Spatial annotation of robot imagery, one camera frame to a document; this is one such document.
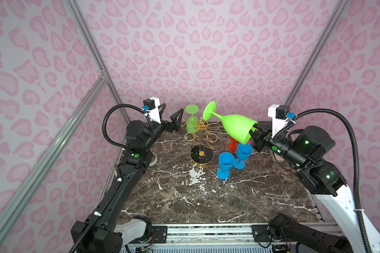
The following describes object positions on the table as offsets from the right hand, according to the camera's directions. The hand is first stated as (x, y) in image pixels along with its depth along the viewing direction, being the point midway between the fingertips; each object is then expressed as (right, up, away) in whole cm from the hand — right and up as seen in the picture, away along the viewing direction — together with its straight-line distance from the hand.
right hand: (245, 121), depth 52 cm
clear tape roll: (-42, -22, +46) cm, 66 cm away
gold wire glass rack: (-12, -17, +48) cm, 53 cm away
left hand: (-25, +8, +10) cm, 28 cm away
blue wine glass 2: (+1, -19, +36) cm, 41 cm away
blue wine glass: (+9, -14, +32) cm, 36 cm away
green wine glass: (-18, +3, +43) cm, 46 cm away
